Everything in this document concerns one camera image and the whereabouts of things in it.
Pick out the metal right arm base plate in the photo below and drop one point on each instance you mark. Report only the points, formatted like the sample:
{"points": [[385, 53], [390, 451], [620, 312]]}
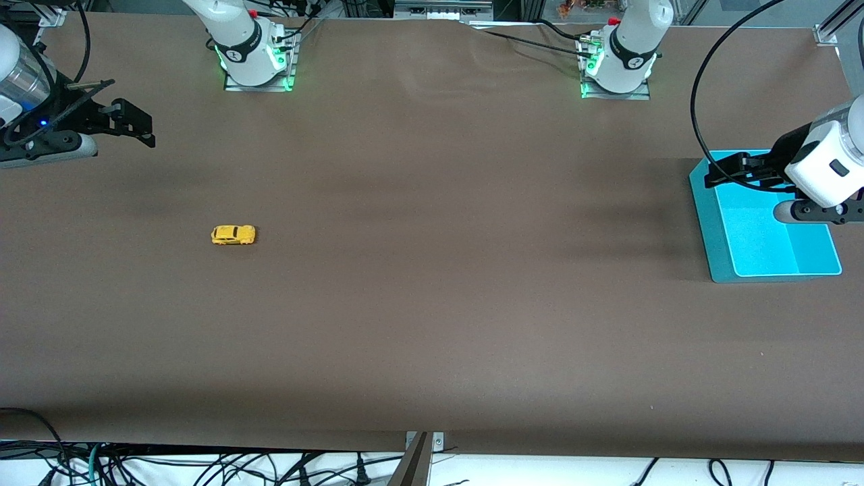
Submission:
{"points": [[260, 88]]}

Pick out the grey device box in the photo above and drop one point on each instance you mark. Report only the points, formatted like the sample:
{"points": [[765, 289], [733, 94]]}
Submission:
{"points": [[442, 9]]}

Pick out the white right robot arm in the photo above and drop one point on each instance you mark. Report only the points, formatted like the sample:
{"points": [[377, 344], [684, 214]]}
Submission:
{"points": [[239, 40]]}

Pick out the metal table edge bracket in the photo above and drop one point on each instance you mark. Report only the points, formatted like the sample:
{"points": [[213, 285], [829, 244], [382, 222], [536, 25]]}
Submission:
{"points": [[439, 442]]}

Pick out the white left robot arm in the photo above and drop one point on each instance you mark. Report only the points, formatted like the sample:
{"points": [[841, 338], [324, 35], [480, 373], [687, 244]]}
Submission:
{"points": [[628, 47]]}

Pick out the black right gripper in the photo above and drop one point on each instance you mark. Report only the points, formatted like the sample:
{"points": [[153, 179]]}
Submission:
{"points": [[59, 110]]}

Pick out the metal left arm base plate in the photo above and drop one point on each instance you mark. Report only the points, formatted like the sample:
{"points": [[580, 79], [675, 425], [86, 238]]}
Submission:
{"points": [[617, 96]]}

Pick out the teal plastic tray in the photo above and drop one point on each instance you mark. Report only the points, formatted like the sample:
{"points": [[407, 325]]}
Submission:
{"points": [[756, 250]]}

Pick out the yellow toy beetle car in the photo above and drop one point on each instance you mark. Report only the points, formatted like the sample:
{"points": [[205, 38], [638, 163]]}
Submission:
{"points": [[233, 235]]}

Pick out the aluminium frame profile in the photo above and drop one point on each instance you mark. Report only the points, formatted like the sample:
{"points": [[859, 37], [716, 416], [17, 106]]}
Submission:
{"points": [[827, 32]]}

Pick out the dark table leg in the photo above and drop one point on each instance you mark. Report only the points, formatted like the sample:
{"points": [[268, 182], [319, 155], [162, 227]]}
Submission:
{"points": [[413, 467]]}

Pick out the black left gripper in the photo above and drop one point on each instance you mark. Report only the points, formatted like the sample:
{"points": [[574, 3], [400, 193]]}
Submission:
{"points": [[781, 155]]}

